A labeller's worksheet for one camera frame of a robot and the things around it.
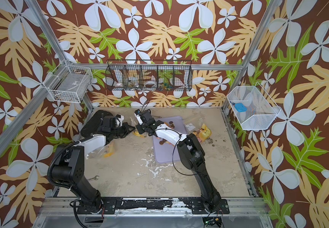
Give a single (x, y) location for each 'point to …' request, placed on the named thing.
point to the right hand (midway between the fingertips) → (139, 124)
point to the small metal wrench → (95, 178)
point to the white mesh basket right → (252, 107)
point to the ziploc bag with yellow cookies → (107, 151)
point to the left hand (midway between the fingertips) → (136, 125)
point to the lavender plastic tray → (165, 151)
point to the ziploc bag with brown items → (136, 133)
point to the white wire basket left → (69, 82)
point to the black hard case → (94, 123)
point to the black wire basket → (146, 75)
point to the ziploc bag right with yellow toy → (197, 127)
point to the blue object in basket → (240, 107)
